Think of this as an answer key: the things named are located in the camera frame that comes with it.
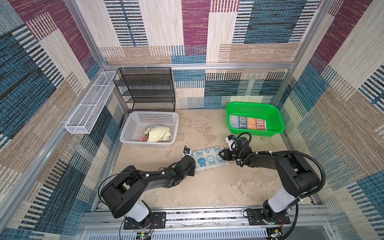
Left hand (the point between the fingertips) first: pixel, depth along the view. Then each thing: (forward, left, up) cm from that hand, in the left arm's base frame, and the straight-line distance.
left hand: (192, 162), depth 90 cm
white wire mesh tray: (+9, +50, +31) cm, 59 cm away
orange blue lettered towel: (+30, -38, +1) cm, 48 cm away
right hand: (+5, -18, -1) cm, 19 cm away
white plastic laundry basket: (+31, +40, +1) cm, 50 cm away
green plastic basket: (+39, -57, +3) cm, 69 cm away
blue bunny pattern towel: (+4, -10, -2) cm, 11 cm away
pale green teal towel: (+15, +21, +9) cm, 27 cm away
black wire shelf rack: (+49, +32, +17) cm, 61 cm away
